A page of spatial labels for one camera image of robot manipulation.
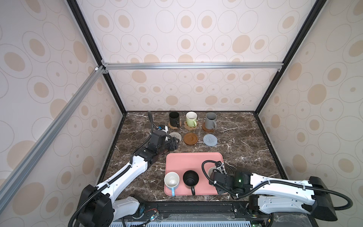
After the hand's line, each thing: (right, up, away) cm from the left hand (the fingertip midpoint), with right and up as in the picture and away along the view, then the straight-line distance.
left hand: (180, 139), depth 79 cm
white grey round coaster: (-4, +1, +26) cm, 26 cm away
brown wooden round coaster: (+18, +6, +30) cm, 35 cm away
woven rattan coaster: (-6, +6, +30) cm, 31 cm away
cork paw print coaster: (+6, +6, +30) cm, 31 cm away
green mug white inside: (+8, +14, +26) cm, 30 cm away
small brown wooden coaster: (+7, -2, +24) cm, 25 cm away
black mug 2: (+6, -24, +4) cm, 25 cm away
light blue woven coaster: (+21, -3, +23) cm, 32 cm away
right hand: (+21, -25, -2) cm, 33 cm away
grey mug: (+21, +10, +23) cm, 33 cm away
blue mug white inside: (-5, -24, +3) cm, 25 cm away
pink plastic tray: (0, -17, +13) cm, 21 cm away
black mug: (-5, +12, +24) cm, 28 cm away
